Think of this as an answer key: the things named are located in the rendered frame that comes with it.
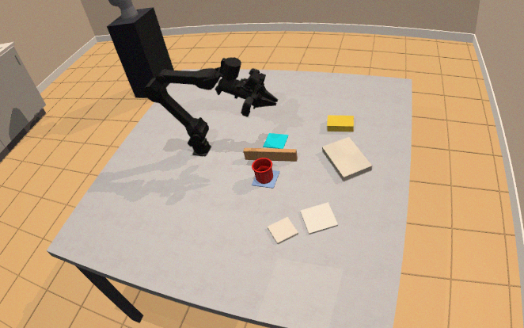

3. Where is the beige flat rectangular slab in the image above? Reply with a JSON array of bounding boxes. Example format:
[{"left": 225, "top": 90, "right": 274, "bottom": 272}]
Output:
[{"left": 322, "top": 137, "right": 372, "bottom": 182}]

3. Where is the yellow rectangular block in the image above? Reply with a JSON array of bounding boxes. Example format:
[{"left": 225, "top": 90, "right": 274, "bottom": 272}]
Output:
[{"left": 327, "top": 115, "right": 354, "bottom": 132}]

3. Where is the cream flat rectangular tile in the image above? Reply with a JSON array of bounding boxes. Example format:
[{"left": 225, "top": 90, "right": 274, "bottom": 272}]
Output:
[{"left": 300, "top": 203, "right": 338, "bottom": 235}]

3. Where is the red plastic cup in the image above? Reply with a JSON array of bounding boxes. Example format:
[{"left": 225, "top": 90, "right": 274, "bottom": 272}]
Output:
[{"left": 252, "top": 158, "right": 273, "bottom": 184}]

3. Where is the beige square tile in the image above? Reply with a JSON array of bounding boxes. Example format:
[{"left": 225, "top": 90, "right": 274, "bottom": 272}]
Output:
[{"left": 268, "top": 217, "right": 298, "bottom": 245}]

